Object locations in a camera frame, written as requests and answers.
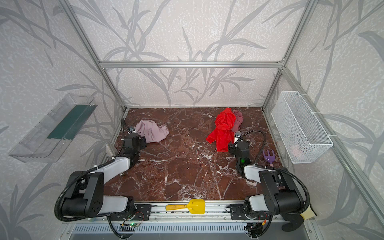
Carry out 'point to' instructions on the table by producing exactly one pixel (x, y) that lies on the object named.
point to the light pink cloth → (152, 132)
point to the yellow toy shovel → (196, 206)
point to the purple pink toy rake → (270, 158)
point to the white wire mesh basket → (303, 136)
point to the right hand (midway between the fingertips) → (238, 136)
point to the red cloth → (223, 134)
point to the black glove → (295, 221)
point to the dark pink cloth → (238, 120)
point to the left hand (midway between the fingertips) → (138, 133)
